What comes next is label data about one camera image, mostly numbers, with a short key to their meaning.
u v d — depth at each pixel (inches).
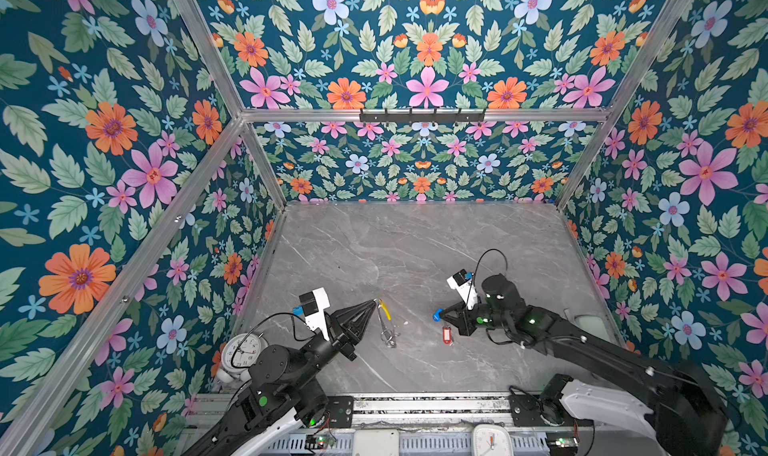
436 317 30.3
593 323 33.9
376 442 27.1
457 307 28.0
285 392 19.4
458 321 27.9
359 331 22.3
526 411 28.9
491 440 26.6
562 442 27.7
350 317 21.5
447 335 33.9
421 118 36.7
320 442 27.6
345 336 20.3
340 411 29.0
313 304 19.9
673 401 15.4
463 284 27.2
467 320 26.6
